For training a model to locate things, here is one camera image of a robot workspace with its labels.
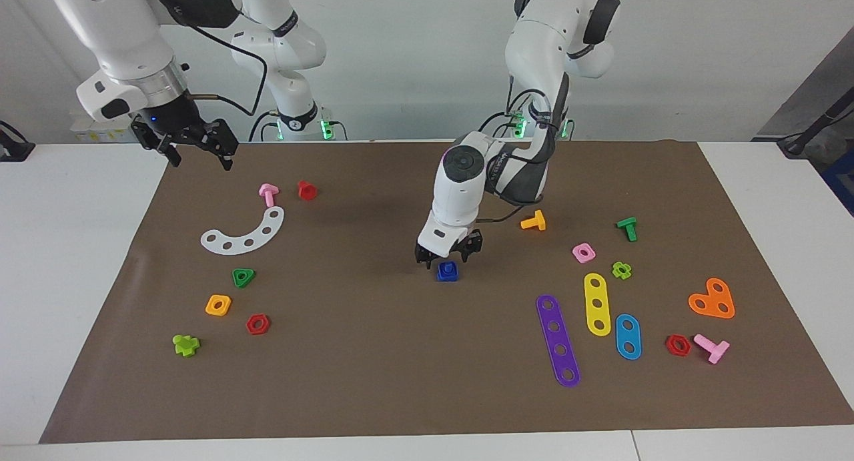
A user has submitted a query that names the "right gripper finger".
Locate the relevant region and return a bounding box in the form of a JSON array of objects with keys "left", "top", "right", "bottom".
[
  {"left": 131, "top": 116, "right": 183, "bottom": 168},
  {"left": 189, "top": 120, "right": 240, "bottom": 172}
]

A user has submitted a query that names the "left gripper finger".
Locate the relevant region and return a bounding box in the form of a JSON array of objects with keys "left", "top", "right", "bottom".
[
  {"left": 414, "top": 242, "right": 443, "bottom": 270},
  {"left": 454, "top": 228, "right": 484, "bottom": 264}
]

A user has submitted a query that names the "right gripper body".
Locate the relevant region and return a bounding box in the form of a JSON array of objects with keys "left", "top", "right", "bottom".
[{"left": 137, "top": 91, "right": 209, "bottom": 142}]

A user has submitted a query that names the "white curved plate with holes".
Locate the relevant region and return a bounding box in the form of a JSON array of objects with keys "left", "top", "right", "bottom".
[{"left": 200, "top": 206, "right": 286, "bottom": 256}]

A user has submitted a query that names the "purple plate with four holes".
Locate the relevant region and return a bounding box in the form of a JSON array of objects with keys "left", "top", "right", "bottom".
[{"left": 535, "top": 294, "right": 582, "bottom": 388}]

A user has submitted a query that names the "yellow plate with three holes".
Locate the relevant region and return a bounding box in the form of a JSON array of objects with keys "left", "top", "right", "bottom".
[{"left": 583, "top": 272, "right": 612, "bottom": 338}]

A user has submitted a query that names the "black stand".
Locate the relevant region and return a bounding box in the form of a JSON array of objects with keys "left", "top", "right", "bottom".
[
  {"left": 0, "top": 119, "right": 36, "bottom": 163},
  {"left": 776, "top": 86, "right": 854, "bottom": 159}
]

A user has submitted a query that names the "blue plate with two holes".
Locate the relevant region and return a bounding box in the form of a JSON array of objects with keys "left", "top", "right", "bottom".
[{"left": 614, "top": 313, "right": 643, "bottom": 361}]

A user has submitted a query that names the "orange heart-shaped plate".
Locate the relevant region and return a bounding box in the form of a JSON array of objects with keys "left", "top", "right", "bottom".
[{"left": 688, "top": 277, "right": 737, "bottom": 320}]

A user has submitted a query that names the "black cable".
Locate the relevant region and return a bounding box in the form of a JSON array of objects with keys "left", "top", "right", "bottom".
[
  {"left": 147, "top": 0, "right": 270, "bottom": 117},
  {"left": 474, "top": 89, "right": 569, "bottom": 224}
]

